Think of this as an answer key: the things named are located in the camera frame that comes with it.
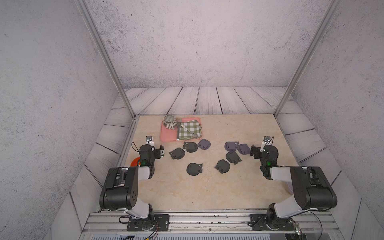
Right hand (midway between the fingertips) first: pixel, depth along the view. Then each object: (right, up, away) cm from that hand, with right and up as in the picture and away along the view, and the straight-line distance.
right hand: (263, 145), depth 93 cm
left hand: (-67, 0, +1) cm, 67 cm away
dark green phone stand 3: (-18, -8, +3) cm, 20 cm away
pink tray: (-61, +5, +14) cm, 62 cm away
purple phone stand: (-36, 0, +9) cm, 37 cm away
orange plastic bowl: (-76, -8, -8) cm, 77 cm away
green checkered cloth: (-46, +9, +17) cm, 50 cm away
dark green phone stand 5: (-25, -13, 0) cm, 28 cm away
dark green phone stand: (-53, -6, +5) cm, 54 cm away
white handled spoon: (-44, +6, +15) cm, 47 cm away
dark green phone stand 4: (-43, -14, -2) cm, 45 cm away
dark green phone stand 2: (-45, -2, +8) cm, 46 cm away
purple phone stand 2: (-17, -2, +8) cm, 19 cm away
